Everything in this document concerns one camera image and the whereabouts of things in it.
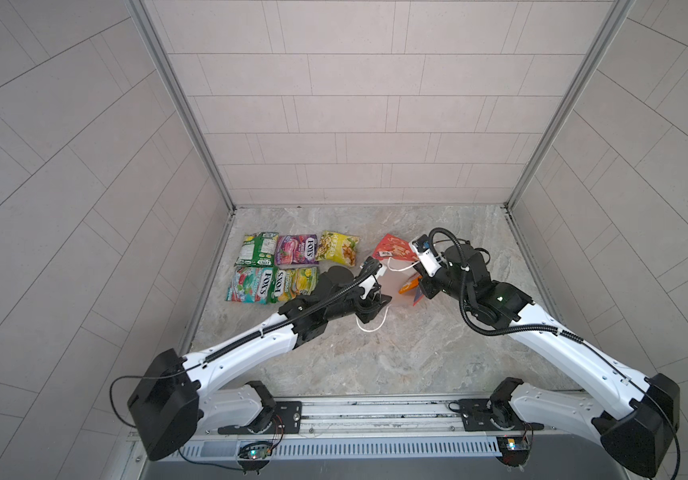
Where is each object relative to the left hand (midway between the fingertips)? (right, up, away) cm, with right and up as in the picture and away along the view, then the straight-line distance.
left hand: (392, 292), depth 73 cm
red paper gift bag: (+1, +9, +3) cm, 9 cm away
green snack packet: (-42, +8, +26) cm, 50 cm away
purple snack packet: (-29, +8, +27) cm, 41 cm away
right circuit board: (+28, -35, -5) cm, 45 cm away
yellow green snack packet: (-16, +9, +26) cm, 32 cm away
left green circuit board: (-31, -33, -9) cm, 46 cm away
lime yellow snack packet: (-30, -1, +18) cm, 35 cm away
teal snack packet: (-41, -2, +18) cm, 45 cm away
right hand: (+6, +7, +2) cm, 9 cm away
